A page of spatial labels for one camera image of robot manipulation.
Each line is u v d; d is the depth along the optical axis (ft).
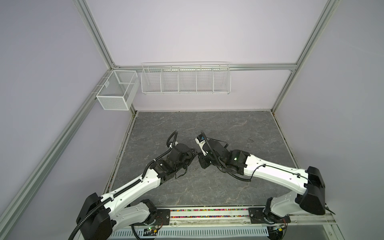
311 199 1.28
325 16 2.37
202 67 3.03
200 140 2.11
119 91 3.34
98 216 1.27
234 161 1.70
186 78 3.25
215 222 2.42
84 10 2.29
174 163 1.90
